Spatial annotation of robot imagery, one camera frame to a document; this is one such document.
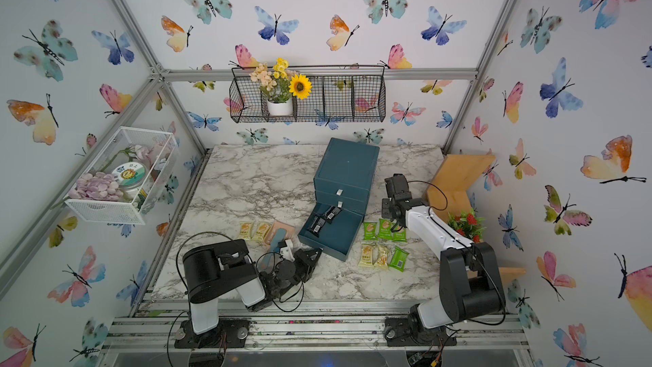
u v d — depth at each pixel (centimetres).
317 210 98
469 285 43
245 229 93
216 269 50
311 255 84
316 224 94
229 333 74
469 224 71
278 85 86
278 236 93
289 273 68
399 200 69
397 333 73
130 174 66
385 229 94
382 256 87
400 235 92
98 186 60
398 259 87
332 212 97
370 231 93
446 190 77
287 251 83
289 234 94
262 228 94
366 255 87
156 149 79
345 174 84
